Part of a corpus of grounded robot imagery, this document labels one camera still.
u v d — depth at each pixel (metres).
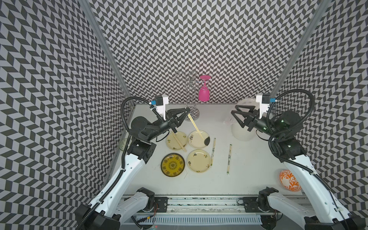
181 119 0.55
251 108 0.57
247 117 0.52
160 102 0.49
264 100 0.49
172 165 0.87
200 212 0.72
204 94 0.97
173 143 0.96
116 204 0.38
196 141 0.96
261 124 0.53
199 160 0.88
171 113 0.53
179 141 0.96
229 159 0.89
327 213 0.37
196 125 0.61
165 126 0.52
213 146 0.94
